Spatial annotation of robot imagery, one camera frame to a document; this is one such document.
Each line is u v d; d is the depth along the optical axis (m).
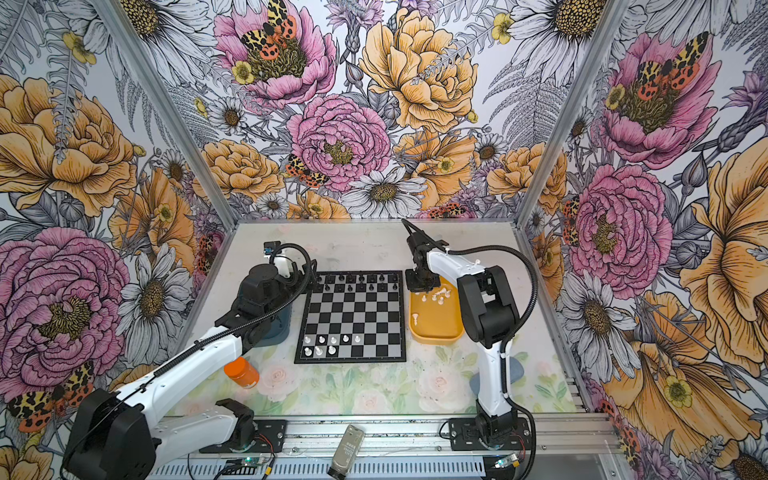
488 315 0.56
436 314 0.95
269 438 0.73
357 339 0.87
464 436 0.73
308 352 0.85
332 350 0.85
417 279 0.88
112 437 0.40
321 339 0.87
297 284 0.68
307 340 0.88
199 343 0.52
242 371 0.75
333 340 0.87
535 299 0.51
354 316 0.93
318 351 0.85
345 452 0.69
